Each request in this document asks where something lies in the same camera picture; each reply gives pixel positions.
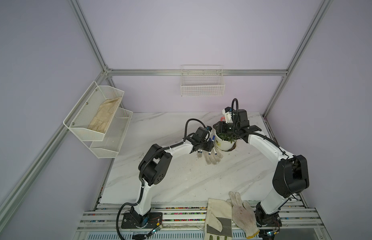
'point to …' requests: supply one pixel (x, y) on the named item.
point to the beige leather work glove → (219, 225)
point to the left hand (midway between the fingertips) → (210, 145)
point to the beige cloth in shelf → (104, 115)
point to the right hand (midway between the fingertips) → (215, 124)
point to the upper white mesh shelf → (90, 117)
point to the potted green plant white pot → (224, 142)
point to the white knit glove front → (243, 217)
